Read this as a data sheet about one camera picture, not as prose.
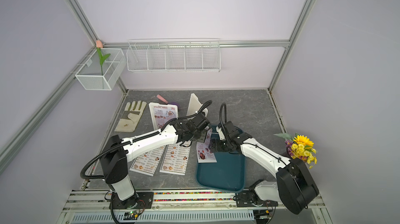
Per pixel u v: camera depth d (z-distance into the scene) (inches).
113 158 17.3
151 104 34.0
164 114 35.0
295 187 16.0
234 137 25.8
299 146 25.2
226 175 31.7
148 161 33.5
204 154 32.2
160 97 44.5
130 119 41.2
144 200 29.0
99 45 35.1
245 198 28.6
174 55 39.6
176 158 34.2
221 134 30.6
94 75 33.4
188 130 23.1
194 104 35.3
